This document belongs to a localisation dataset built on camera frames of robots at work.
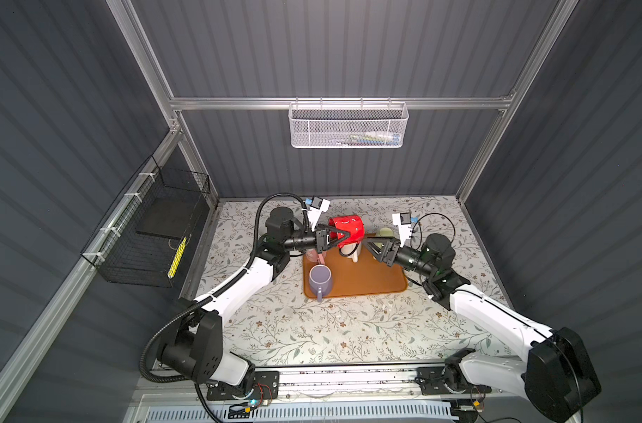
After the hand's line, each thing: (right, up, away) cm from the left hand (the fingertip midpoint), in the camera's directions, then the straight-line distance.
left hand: (353, 239), depth 70 cm
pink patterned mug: (-12, -7, +26) cm, 30 cm away
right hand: (+5, -1, +2) cm, 6 cm away
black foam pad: (-54, +6, +6) cm, 54 cm away
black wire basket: (-57, 0, +2) cm, 57 cm away
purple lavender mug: (-9, -15, +16) cm, 24 cm away
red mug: (0, +4, +1) cm, 4 cm away
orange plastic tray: (+8, -15, +25) cm, 30 cm away
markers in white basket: (+9, +34, +23) cm, 42 cm away
